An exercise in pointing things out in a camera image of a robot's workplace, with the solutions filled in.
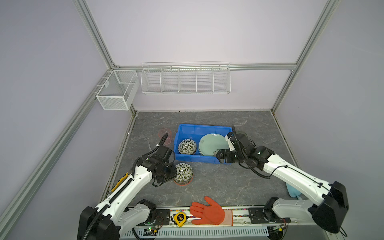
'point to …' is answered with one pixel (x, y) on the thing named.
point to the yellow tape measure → (179, 218)
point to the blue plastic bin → (195, 132)
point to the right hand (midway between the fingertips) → (223, 155)
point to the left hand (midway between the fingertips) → (175, 178)
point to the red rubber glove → (212, 214)
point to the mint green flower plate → (209, 144)
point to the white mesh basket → (118, 91)
